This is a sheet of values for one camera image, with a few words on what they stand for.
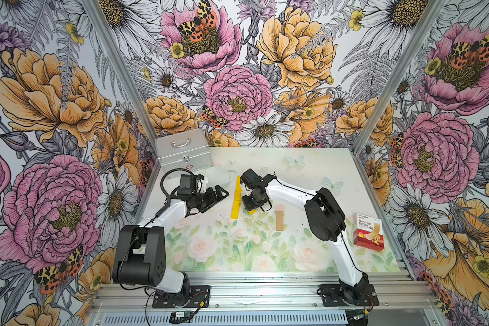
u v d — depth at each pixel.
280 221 0.94
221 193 0.82
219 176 1.12
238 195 1.02
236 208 0.97
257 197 0.73
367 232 0.86
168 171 0.82
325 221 0.56
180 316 0.73
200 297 0.73
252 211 0.92
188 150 1.02
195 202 0.73
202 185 0.88
